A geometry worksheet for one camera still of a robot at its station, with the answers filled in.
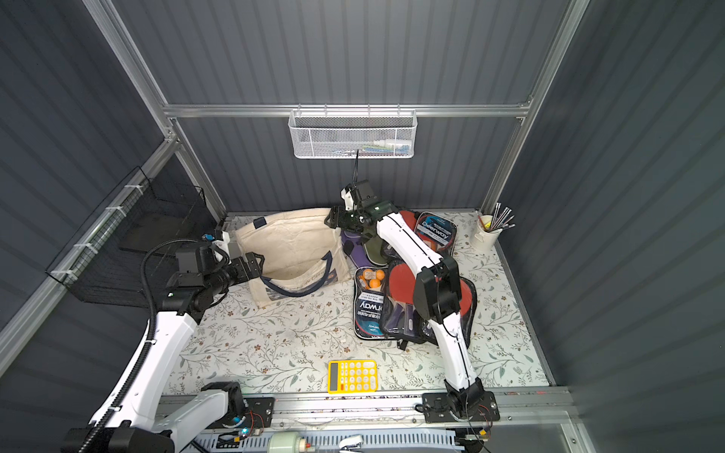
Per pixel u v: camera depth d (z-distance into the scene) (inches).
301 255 39.8
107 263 27.0
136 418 15.1
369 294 36.5
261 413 28.5
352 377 30.9
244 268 26.8
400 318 34.1
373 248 41.4
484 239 40.1
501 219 40.1
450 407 26.7
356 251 41.7
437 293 23.1
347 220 31.6
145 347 17.4
